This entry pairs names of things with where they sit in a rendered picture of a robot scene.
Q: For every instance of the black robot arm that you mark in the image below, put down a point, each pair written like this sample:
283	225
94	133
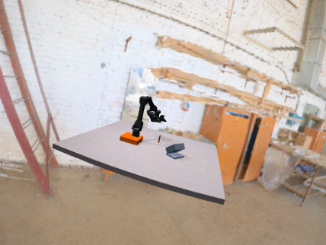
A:
138	124

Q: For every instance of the blue-grey flat panel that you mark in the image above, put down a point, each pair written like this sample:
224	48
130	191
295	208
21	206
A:
173	149

